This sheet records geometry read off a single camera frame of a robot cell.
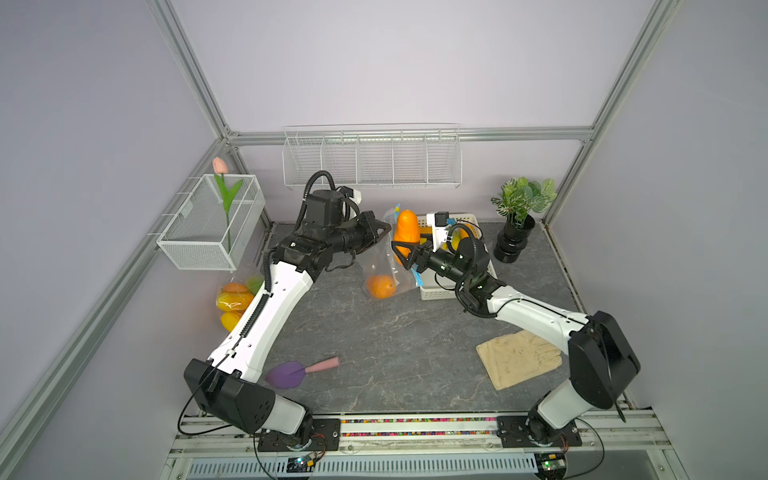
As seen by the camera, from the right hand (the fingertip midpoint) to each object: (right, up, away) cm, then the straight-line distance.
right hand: (397, 238), depth 74 cm
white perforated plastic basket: (+10, -16, +20) cm, 27 cm away
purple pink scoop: (-31, -38, +10) cm, 50 cm away
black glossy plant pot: (+40, +1, +28) cm, 49 cm away
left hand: (-1, +2, -5) cm, 6 cm away
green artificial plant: (+38, +14, +17) cm, 44 cm away
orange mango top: (+2, +2, -5) cm, 6 cm away
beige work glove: (+34, -34, +11) cm, 49 cm away
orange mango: (-5, -13, +12) cm, 19 cm away
